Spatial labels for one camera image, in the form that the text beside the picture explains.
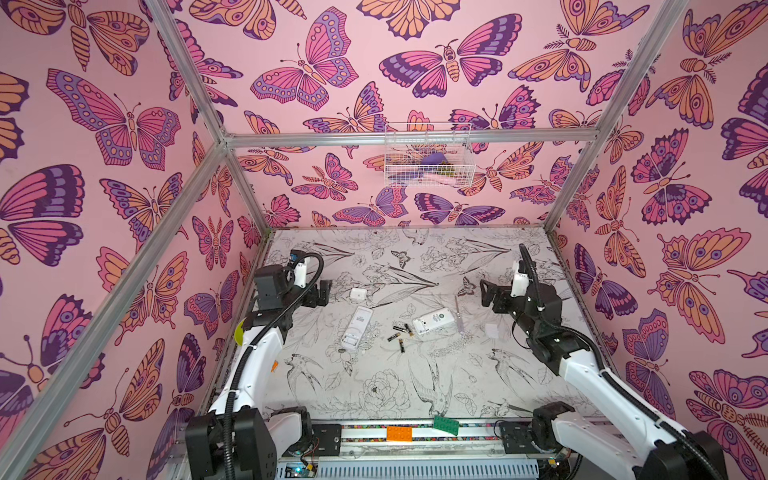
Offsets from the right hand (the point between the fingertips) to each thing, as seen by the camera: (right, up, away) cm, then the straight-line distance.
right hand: (498, 278), depth 81 cm
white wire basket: (-17, +39, +16) cm, 45 cm away
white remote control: (-16, -14, +13) cm, 25 cm away
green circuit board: (-52, -46, -8) cm, 70 cm away
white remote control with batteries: (-40, -16, +12) cm, 45 cm away
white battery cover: (-40, -7, +20) cm, 45 cm away
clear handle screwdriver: (-8, -14, +13) cm, 21 cm away
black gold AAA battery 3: (-24, -17, +11) cm, 31 cm away
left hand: (-50, 0, +3) cm, 50 cm away
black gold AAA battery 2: (-28, -19, +11) cm, 36 cm away
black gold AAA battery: (-26, -20, +9) cm, 34 cm away
